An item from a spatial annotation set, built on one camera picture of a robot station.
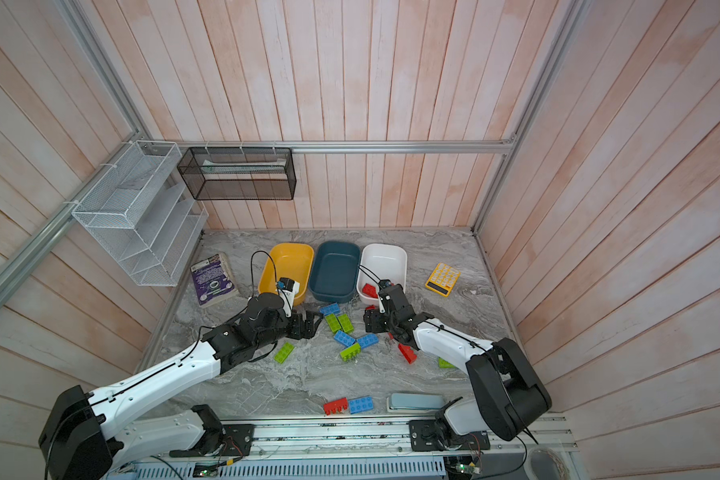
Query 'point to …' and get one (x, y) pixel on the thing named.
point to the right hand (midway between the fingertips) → (374, 314)
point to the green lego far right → (444, 364)
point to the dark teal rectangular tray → (334, 271)
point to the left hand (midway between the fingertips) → (310, 320)
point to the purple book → (213, 281)
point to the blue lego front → (361, 405)
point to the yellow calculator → (442, 279)
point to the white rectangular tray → (386, 262)
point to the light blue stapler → (414, 403)
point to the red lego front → (336, 405)
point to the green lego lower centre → (351, 352)
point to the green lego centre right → (346, 323)
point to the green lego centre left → (333, 322)
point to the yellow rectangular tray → (293, 260)
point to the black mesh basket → (239, 173)
